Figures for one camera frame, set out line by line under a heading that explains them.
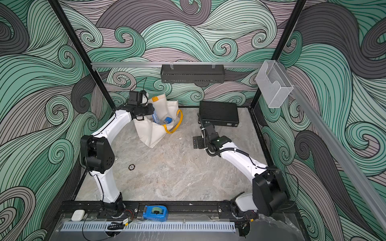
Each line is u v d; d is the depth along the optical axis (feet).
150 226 2.29
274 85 2.57
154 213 2.28
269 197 1.33
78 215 2.31
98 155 1.67
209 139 2.10
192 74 3.18
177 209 2.44
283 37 2.67
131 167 2.89
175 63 3.10
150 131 2.96
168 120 3.67
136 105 2.34
